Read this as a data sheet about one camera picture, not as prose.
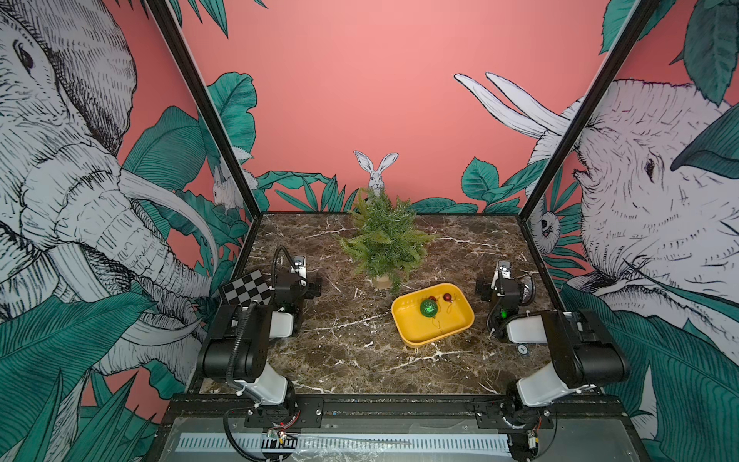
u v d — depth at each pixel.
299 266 0.81
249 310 0.51
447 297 0.95
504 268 0.81
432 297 0.94
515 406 0.65
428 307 0.88
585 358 0.45
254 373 0.45
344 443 0.70
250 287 0.95
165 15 0.70
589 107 0.86
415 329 0.89
